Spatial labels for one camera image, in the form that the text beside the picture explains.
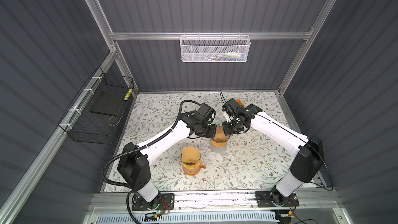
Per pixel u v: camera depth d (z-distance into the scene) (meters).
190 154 0.76
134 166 0.42
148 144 0.45
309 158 0.43
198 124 0.58
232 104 0.65
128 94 0.82
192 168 0.75
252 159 0.87
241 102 1.14
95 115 0.72
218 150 0.85
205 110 0.63
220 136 0.85
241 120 0.58
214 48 1.24
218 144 0.83
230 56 0.92
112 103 0.77
